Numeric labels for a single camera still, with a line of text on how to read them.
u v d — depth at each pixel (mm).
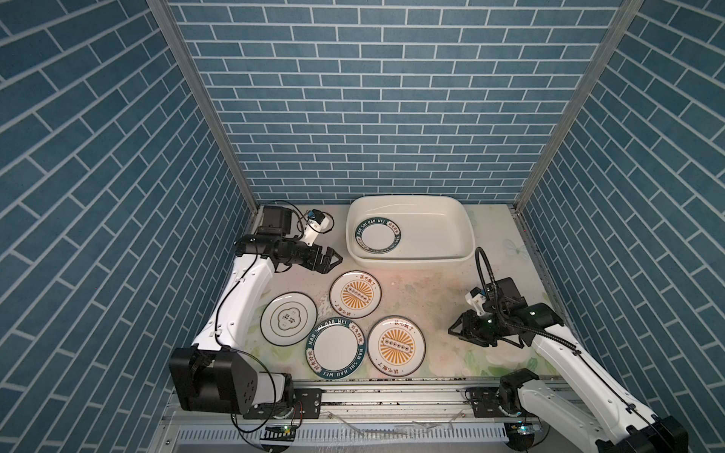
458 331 716
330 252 689
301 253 662
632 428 396
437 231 1105
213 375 390
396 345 838
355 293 941
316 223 692
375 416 735
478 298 749
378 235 1089
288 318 889
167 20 711
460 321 722
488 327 658
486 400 737
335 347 830
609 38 750
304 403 732
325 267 680
